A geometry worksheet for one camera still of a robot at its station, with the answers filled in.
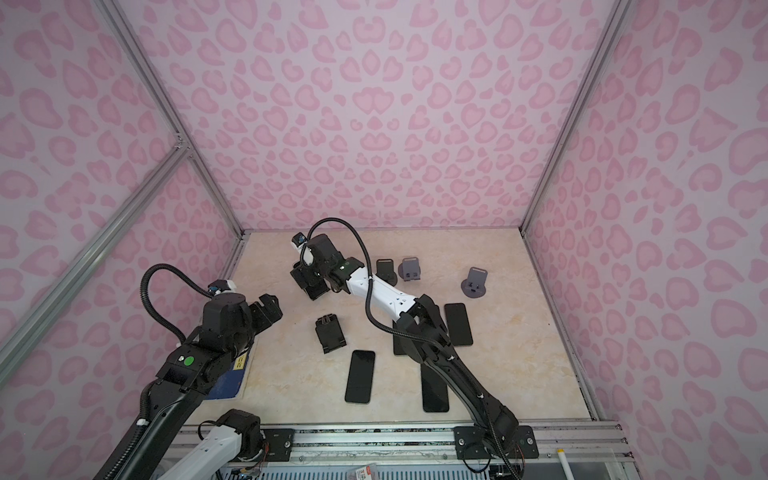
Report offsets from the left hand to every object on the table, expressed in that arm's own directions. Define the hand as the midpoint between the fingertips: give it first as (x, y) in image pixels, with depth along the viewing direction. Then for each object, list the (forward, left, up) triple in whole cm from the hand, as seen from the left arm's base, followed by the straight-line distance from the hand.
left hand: (265, 301), depth 74 cm
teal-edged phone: (-12, -22, -23) cm, 34 cm away
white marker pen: (-33, -71, -22) cm, 81 cm away
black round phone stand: (+21, -29, -17) cm, 40 cm away
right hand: (+20, -5, -9) cm, 22 cm away
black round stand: (+23, -37, -19) cm, 48 cm away
